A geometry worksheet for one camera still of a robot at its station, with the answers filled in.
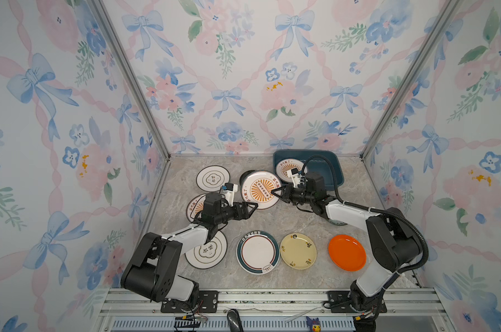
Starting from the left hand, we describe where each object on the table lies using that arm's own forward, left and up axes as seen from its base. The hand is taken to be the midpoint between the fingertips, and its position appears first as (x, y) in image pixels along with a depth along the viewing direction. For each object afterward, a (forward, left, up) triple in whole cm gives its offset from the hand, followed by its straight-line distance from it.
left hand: (253, 204), depth 85 cm
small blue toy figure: (-40, -21, -10) cm, 46 cm away
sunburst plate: (+8, -2, +2) cm, 8 cm away
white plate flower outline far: (+23, +22, -12) cm, 35 cm away
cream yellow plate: (-14, -19, -13) cm, 27 cm away
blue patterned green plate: (-15, -27, +14) cm, 34 cm away
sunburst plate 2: (+32, -16, -11) cm, 37 cm away
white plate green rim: (-15, -2, -13) cm, 20 cm away
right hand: (+5, -8, +3) cm, 10 cm away
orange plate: (-15, -39, -11) cm, 43 cm away
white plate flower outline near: (-16, +18, -12) cm, 27 cm away
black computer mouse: (-39, +6, -7) cm, 40 cm away
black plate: (+14, +4, +2) cm, 14 cm away
